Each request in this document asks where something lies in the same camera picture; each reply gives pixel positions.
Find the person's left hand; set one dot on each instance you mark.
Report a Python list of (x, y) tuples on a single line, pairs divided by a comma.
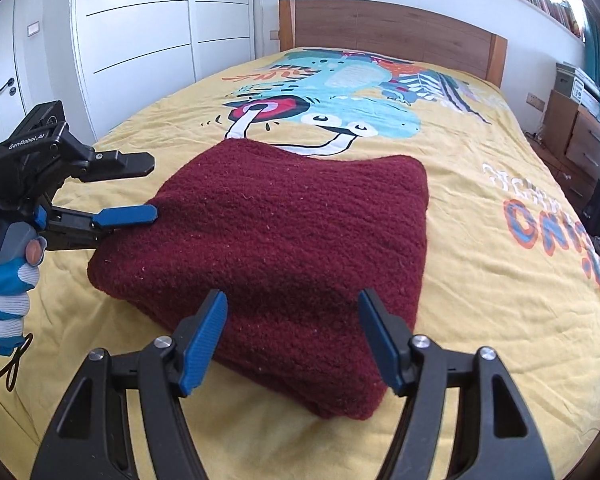
[(5, 280)]

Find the white printer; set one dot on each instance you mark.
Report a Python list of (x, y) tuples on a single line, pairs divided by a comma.
[(580, 87)]

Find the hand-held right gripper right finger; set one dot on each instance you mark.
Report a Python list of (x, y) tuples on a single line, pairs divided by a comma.
[(380, 345)]

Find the wooden chest of drawers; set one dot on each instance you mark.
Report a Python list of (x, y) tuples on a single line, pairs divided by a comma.
[(585, 135)]

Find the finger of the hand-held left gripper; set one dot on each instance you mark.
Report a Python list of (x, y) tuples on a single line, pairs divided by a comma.
[(130, 165), (130, 214)]

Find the wide wall socket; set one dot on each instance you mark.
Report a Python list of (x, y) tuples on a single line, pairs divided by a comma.
[(536, 100)]

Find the white light switch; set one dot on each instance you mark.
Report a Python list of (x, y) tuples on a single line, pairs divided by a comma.
[(32, 27)]

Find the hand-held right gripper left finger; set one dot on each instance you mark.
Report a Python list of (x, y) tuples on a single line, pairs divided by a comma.
[(205, 345)]

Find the wooden headboard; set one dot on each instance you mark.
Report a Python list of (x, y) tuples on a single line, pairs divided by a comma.
[(390, 30)]

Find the low wooden nightstand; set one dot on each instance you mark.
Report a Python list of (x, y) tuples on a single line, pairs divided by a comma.
[(562, 170)]

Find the dark red knit sweater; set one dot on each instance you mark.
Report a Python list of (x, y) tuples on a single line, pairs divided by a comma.
[(280, 240)]

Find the yellow printed duvet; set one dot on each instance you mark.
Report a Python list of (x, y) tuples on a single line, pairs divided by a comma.
[(480, 310)]

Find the white wardrobe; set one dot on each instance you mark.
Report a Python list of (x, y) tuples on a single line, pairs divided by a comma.
[(140, 35)]

